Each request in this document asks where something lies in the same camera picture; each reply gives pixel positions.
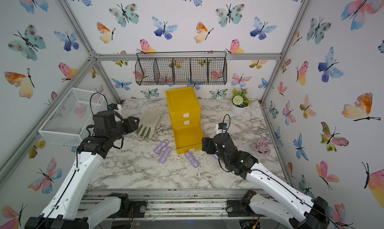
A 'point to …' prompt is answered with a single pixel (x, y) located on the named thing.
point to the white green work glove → (149, 121)
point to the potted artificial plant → (240, 102)
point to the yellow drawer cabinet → (185, 112)
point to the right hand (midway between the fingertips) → (210, 138)
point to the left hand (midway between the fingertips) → (137, 120)
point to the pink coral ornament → (262, 146)
